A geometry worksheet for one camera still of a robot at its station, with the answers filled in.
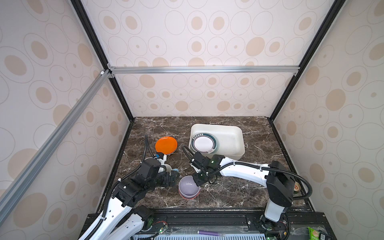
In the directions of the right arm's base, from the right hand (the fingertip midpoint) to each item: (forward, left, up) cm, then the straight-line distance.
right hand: (196, 181), depth 81 cm
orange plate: (+27, +20, -2) cm, 33 cm away
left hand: (-1, +10, +13) cm, 16 cm away
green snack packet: (-24, -55, -5) cm, 60 cm away
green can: (-5, -51, +4) cm, 51 cm away
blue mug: (+7, +15, +2) cm, 17 cm away
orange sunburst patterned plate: (+29, -6, -4) cm, 30 cm away
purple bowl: (-3, +5, -2) cm, 6 cm away
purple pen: (-23, -7, -6) cm, 25 cm away
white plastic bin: (+34, -26, -5) cm, 43 cm away
